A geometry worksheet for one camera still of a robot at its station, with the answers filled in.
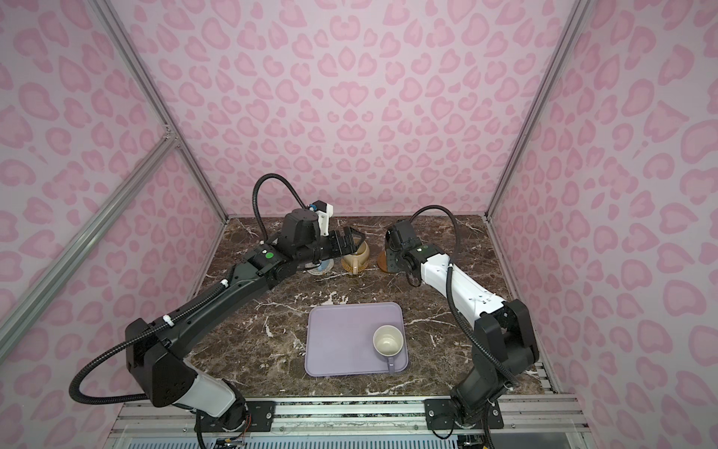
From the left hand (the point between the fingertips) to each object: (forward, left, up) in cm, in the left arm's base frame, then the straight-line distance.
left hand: (357, 234), depth 73 cm
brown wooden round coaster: (+12, -8, -30) cm, 33 cm away
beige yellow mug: (+8, 0, -22) cm, 23 cm away
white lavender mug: (-18, -8, -29) cm, 35 cm away
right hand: (+4, -12, -15) cm, 20 cm away
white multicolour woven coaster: (-11, +10, +1) cm, 15 cm away
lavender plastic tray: (-16, +7, -32) cm, 36 cm away
